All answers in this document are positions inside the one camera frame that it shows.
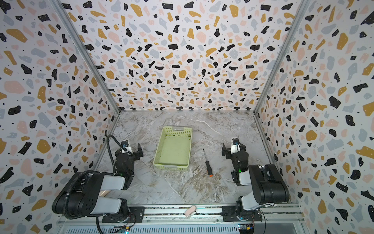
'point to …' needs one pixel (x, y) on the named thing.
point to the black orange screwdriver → (209, 168)
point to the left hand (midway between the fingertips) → (131, 145)
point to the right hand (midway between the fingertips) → (233, 142)
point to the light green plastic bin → (173, 148)
